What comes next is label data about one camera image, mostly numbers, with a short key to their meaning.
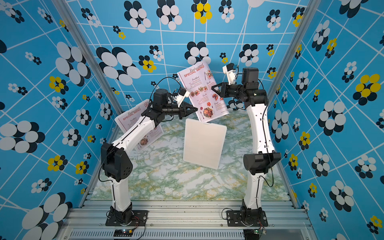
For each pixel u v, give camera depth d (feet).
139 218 2.38
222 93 2.19
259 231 2.24
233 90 2.13
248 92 1.76
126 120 2.70
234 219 2.38
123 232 2.37
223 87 2.14
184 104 2.36
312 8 2.23
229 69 2.07
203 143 2.65
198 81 2.47
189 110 2.47
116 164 1.63
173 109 2.31
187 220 2.42
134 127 1.90
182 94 2.24
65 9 2.27
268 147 1.62
